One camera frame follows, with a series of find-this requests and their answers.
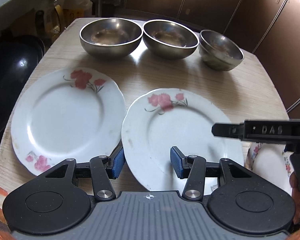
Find white floral plate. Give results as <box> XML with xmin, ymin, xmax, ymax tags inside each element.
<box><xmin>11</xmin><ymin>68</ymin><xmax>126</xmax><ymax>176</ymax></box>
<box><xmin>121</xmin><ymin>88</ymin><xmax>244</xmax><ymax>192</ymax></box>

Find brown kitchen cabinets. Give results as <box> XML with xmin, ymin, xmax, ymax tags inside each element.
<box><xmin>121</xmin><ymin>0</ymin><xmax>300</xmax><ymax>118</ymax></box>

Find right small floral plate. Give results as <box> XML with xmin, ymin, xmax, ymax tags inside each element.
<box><xmin>245</xmin><ymin>142</ymin><xmax>294</xmax><ymax>195</ymax></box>

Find lower stacked steel bowl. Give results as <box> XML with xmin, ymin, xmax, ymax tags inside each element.
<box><xmin>199</xmin><ymin>47</ymin><xmax>237</xmax><ymax>71</ymax></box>

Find stacked steel bowl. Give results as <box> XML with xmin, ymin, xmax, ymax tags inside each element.
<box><xmin>199</xmin><ymin>47</ymin><xmax>237</xmax><ymax>71</ymax></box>
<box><xmin>198</xmin><ymin>29</ymin><xmax>244</xmax><ymax>65</ymax></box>

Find middle steel bowl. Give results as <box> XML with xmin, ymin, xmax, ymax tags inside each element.
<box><xmin>142</xmin><ymin>19</ymin><xmax>199</xmax><ymax>60</ymax></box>

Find upper stacked steel bowl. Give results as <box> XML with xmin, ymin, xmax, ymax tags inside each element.
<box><xmin>198</xmin><ymin>29</ymin><xmax>244</xmax><ymax>65</ymax></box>

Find left steel bowl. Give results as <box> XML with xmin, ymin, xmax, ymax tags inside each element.
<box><xmin>79</xmin><ymin>18</ymin><xmax>143</xmax><ymax>59</ymax></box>

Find black wok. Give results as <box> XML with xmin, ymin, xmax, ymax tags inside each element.
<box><xmin>0</xmin><ymin>35</ymin><xmax>45</xmax><ymax>132</ymax></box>

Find yellow oil bottle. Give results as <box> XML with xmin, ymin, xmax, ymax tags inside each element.
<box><xmin>63</xmin><ymin>0</ymin><xmax>93</xmax><ymax>25</ymax></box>

